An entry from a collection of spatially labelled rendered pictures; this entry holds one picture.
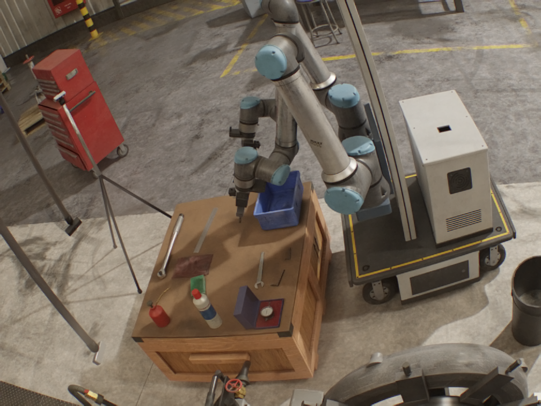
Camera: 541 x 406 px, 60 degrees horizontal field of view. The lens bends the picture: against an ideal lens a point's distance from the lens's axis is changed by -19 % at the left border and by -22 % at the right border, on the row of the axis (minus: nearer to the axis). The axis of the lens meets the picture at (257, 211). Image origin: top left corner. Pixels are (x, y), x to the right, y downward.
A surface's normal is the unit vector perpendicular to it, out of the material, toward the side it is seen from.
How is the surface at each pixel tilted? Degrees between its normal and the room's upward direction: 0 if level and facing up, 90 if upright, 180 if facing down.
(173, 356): 90
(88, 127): 90
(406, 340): 0
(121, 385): 0
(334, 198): 95
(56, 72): 90
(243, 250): 0
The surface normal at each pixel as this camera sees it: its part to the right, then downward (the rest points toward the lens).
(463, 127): -0.32, -0.73
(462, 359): 0.00, -0.75
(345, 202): -0.37, 0.74
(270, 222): -0.15, 0.66
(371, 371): -0.67, -0.62
